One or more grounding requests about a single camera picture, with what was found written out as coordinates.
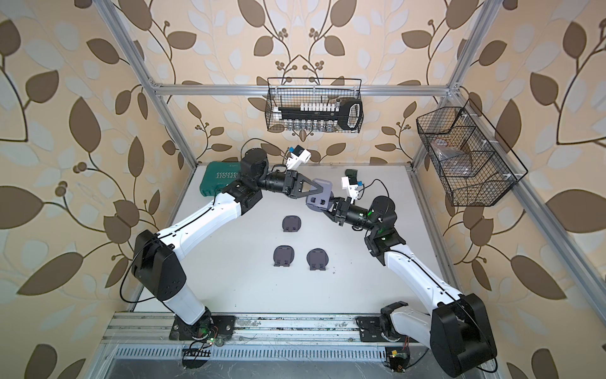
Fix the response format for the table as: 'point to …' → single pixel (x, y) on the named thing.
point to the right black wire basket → (473, 163)
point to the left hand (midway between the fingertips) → (314, 187)
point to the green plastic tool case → (217, 174)
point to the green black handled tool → (352, 174)
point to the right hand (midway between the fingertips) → (313, 205)
